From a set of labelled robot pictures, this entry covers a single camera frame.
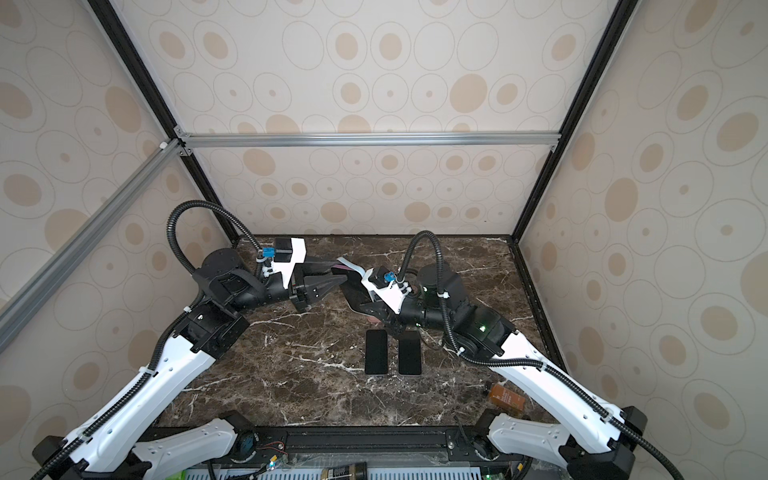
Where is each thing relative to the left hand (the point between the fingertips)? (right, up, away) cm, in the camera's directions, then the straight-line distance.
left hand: (348, 277), depth 54 cm
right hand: (+3, -6, +8) cm, 10 cm away
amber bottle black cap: (+38, -32, +24) cm, 55 cm away
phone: (+3, -24, +36) cm, 44 cm away
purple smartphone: (+13, -24, +34) cm, 44 cm away
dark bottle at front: (-1, -45, +14) cm, 47 cm away
